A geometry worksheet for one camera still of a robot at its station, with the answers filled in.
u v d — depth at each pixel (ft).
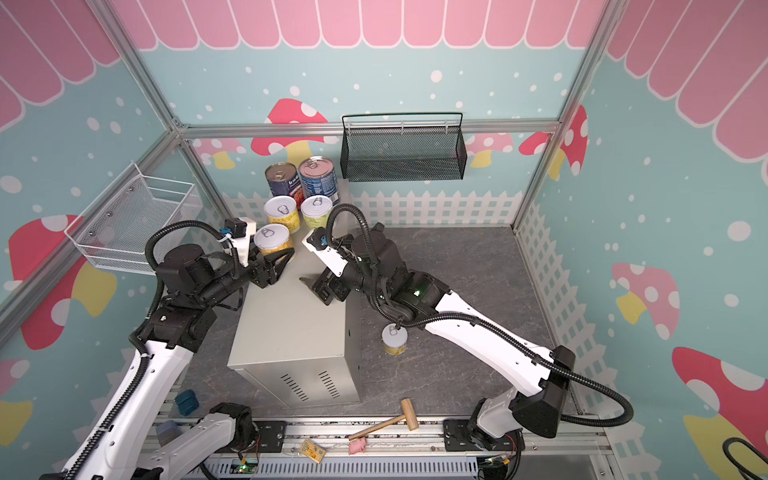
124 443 1.26
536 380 1.29
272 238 2.09
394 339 2.80
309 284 1.74
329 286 1.72
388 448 2.43
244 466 2.38
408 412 2.53
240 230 1.80
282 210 2.25
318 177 2.27
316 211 2.26
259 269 1.89
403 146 3.08
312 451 2.34
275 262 1.98
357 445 2.34
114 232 2.38
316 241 1.59
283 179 2.27
